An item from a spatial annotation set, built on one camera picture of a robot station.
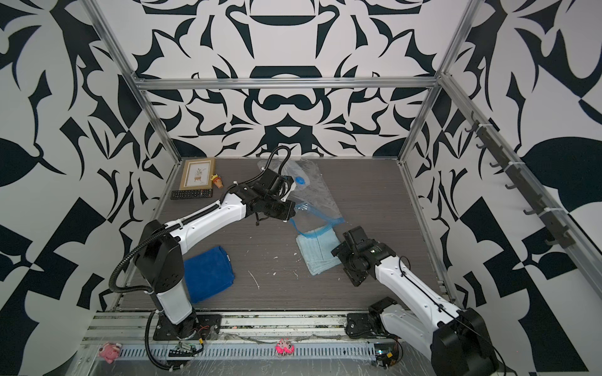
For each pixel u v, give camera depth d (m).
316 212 0.85
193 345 0.71
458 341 0.40
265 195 0.66
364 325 0.74
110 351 0.69
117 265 0.83
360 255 0.62
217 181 1.08
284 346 0.70
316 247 0.89
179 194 1.05
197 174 1.13
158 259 0.46
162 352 0.71
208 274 0.83
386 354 0.71
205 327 0.73
